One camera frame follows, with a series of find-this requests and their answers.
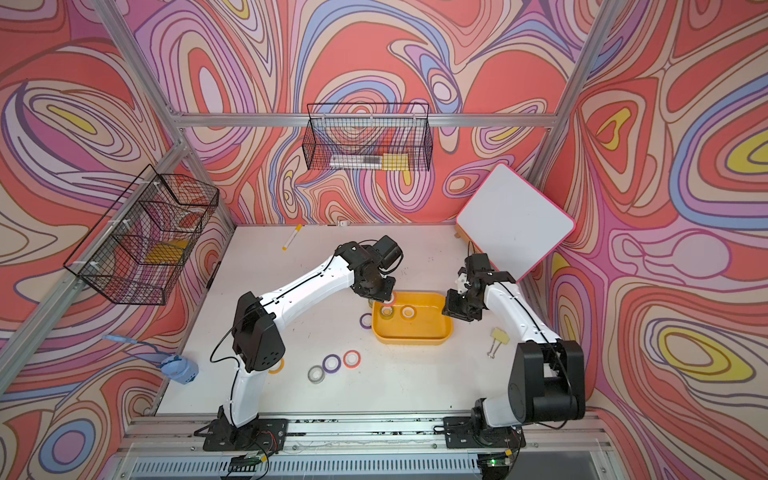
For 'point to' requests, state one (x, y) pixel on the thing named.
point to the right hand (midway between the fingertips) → (451, 319)
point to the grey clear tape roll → (316, 374)
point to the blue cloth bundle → (175, 367)
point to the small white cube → (343, 223)
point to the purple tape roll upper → (361, 321)
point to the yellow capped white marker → (294, 233)
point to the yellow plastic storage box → (418, 320)
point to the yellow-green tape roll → (387, 312)
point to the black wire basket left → (137, 251)
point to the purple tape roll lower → (331, 363)
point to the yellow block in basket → (167, 252)
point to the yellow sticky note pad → (500, 335)
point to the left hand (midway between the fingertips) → (389, 297)
